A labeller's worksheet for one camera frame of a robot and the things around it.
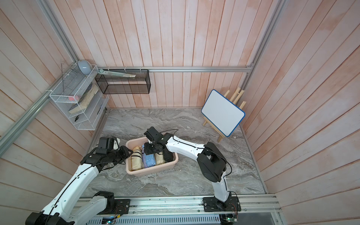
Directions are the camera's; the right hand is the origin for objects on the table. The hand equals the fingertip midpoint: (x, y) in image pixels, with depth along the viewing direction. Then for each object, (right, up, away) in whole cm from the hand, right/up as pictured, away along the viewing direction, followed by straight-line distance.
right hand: (146, 150), depth 85 cm
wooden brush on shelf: (-34, +30, -5) cm, 45 cm away
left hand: (-7, -2, -4) cm, 8 cm away
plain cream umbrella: (-4, -7, -5) cm, 9 cm away
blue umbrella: (+3, -4, -7) cm, 8 cm away
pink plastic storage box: (-5, +5, +2) cm, 7 cm away
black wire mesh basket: (-31, +47, +22) cm, 60 cm away
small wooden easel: (+56, +32, 0) cm, 65 cm away
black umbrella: (+14, -3, -3) cm, 15 cm away
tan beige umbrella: (+9, -4, -4) cm, 11 cm away
